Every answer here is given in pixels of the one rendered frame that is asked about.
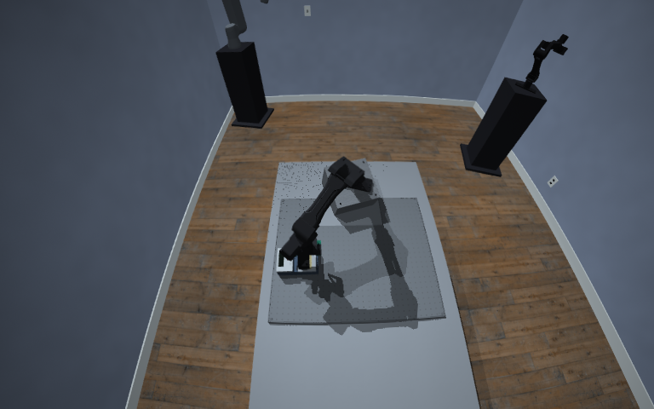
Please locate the dark blue dock with white console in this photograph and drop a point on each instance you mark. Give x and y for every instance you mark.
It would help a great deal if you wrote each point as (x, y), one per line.
(286, 267)

